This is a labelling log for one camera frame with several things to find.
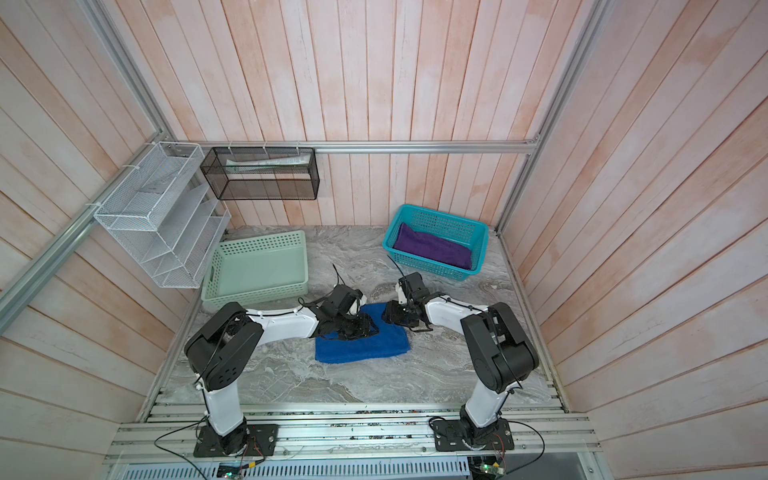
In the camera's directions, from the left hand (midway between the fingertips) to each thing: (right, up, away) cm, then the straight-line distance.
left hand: (374, 337), depth 90 cm
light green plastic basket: (-43, +20, +18) cm, 51 cm away
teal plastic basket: (+36, +33, +22) cm, 54 cm away
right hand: (+4, +5, +5) cm, 9 cm away
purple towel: (+25, +27, +20) cm, 42 cm away
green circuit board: (+28, -26, -20) cm, 43 cm away
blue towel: (+5, -1, 0) cm, 5 cm away
